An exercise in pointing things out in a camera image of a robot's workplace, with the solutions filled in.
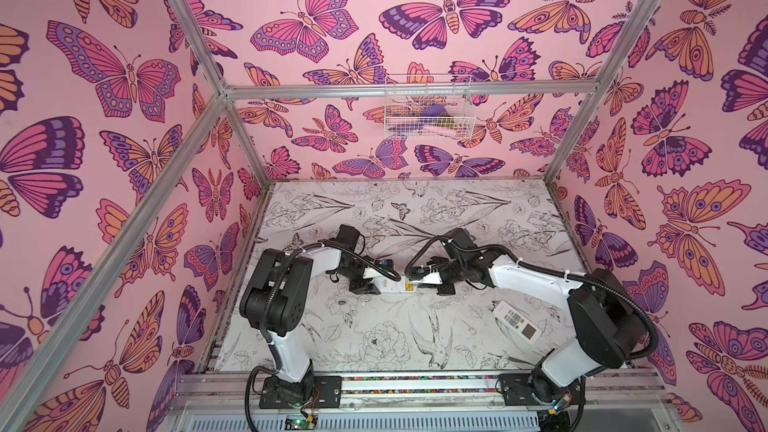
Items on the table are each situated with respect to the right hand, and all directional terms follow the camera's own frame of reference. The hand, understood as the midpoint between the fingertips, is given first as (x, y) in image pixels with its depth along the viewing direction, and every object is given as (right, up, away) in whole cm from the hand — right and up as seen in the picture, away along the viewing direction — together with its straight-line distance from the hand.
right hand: (421, 272), depth 87 cm
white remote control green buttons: (-7, -5, +3) cm, 9 cm away
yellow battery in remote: (-3, -5, +3) cm, 7 cm away
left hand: (-13, -3, +8) cm, 15 cm away
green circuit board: (-31, -33, -14) cm, 48 cm away
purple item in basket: (+5, +50, +10) cm, 52 cm away
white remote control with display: (+29, -15, -5) cm, 33 cm away
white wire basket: (+3, +47, +7) cm, 48 cm away
